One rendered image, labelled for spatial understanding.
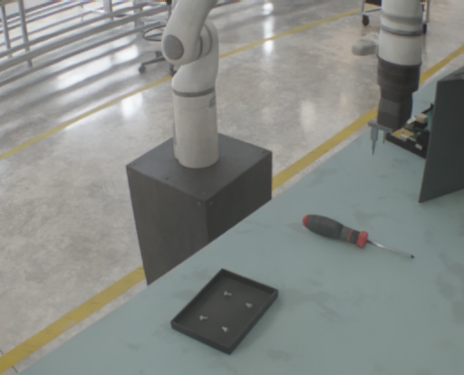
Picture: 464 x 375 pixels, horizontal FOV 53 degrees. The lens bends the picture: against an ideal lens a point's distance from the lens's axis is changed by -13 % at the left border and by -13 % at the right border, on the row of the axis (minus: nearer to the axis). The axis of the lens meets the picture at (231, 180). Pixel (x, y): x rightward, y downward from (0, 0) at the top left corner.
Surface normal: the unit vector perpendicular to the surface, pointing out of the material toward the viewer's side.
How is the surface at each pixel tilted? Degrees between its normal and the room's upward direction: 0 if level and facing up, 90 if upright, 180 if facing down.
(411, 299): 0
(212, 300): 0
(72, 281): 0
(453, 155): 90
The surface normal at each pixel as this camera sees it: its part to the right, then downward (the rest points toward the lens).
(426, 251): -0.03, -0.84
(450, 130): 0.33, 0.51
